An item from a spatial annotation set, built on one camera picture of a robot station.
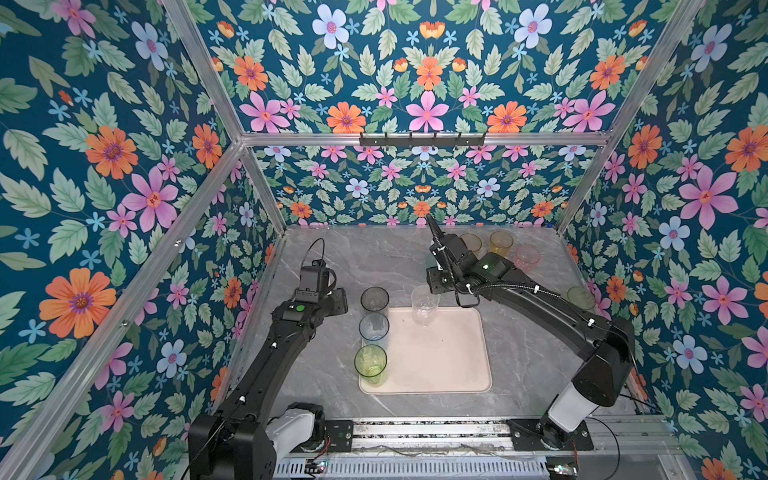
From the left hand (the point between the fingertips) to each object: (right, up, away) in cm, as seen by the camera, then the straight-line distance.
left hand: (339, 290), depth 81 cm
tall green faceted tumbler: (+9, -20, +1) cm, 22 cm away
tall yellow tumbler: (+41, +14, +17) cm, 46 cm away
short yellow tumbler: (+53, +14, +26) cm, 61 cm away
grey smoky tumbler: (+9, -3, +5) cm, 11 cm away
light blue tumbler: (+9, -11, +4) cm, 15 cm away
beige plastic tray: (+32, -21, +7) cm, 39 cm away
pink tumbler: (+62, +8, +24) cm, 67 cm away
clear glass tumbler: (+24, -5, +5) cm, 25 cm away
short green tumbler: (+79, -5, +20) cm, 82 cm away
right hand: (+26, +4, -1) cm, 26 cm away
